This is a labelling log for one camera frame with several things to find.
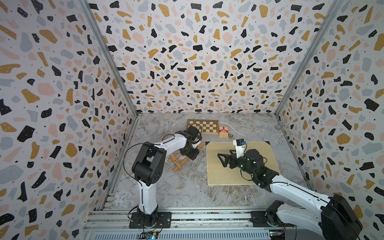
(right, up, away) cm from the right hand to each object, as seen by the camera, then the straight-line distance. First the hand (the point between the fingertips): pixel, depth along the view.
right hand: (225, 153), depth 80 cm
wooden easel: (-30, -6, +12) cm, 33 cm away
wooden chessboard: (-10, +15, +30) cm, 34 cm away
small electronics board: (-37, -37, -10) cm, 53 cm away
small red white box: (+4, +11, +29) cm, 31 cm away
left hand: (-17, -3, +15) cm, 23 cm away
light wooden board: (-3, -14, +9) cm, 17 cm away
